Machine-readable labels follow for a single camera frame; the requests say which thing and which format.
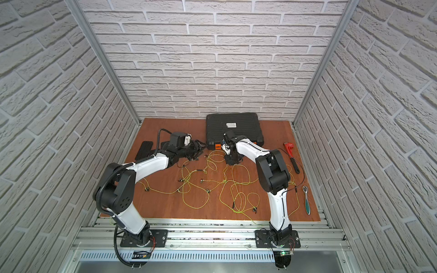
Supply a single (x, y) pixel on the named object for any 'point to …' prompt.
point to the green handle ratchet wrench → (307, 205)
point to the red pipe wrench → (289, 147)
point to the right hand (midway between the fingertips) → (235, 160)
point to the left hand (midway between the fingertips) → (209, 145)
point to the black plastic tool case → (246, 124)
